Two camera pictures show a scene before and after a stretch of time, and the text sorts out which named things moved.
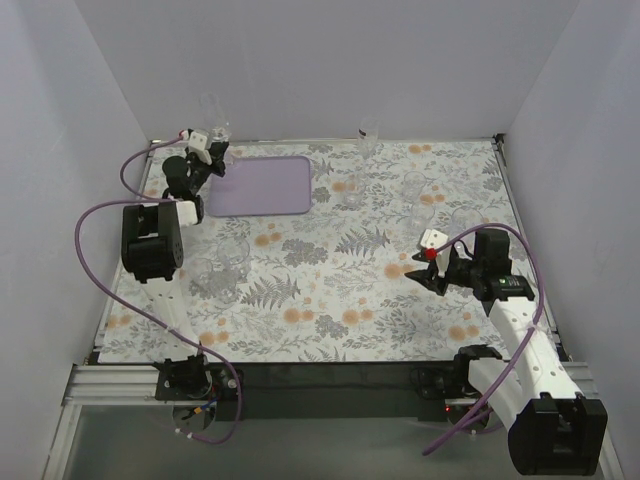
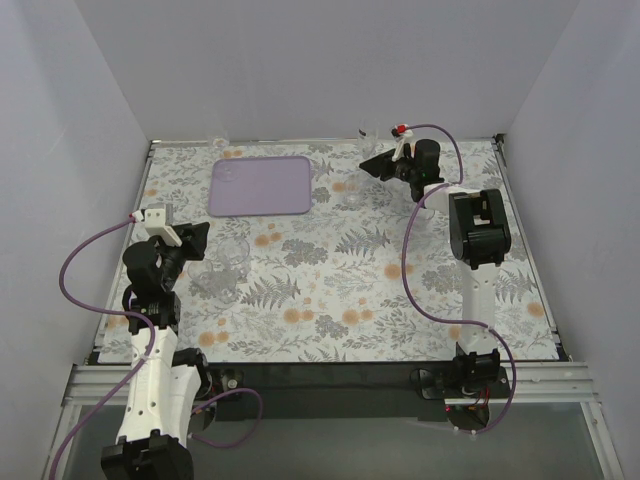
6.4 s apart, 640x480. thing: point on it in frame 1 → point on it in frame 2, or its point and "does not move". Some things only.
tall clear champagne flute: (368, 131) does not move
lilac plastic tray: (262, 186) does not move
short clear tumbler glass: (353, 191) does not move
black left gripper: (212, 154) → (185, 244)
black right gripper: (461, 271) → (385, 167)
